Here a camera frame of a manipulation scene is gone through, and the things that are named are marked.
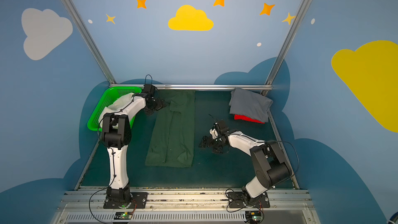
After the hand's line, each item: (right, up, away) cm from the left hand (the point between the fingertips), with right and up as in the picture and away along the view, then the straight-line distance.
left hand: (161, 107), depth 104 cm
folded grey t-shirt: (+62, +2, +3) cm, 62 cm away
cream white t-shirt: (-35, +1, +5) cm, 36 cm away
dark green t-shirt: (+9, -21, -9) cm, 24 cm away
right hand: (+30, -23, -15) cm, 41 cm away
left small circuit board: (-9, -51, -34) cm, 61 cm away
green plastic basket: (-38, +9, +5) cm, 40 cm away
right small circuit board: (+52, -52, -33) cm, 80 cm away
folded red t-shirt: (+55, -7, -3) cm, 56 cm away
